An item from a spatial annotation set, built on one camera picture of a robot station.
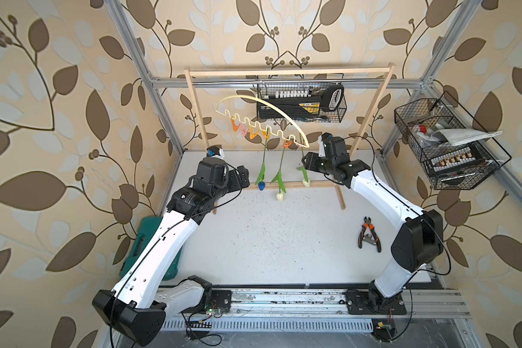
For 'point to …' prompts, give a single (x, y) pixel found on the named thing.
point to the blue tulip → (260, 180)
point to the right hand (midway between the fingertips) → (308, 159)
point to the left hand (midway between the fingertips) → (239, 172)
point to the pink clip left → (243, 130)
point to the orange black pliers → (367, 233)
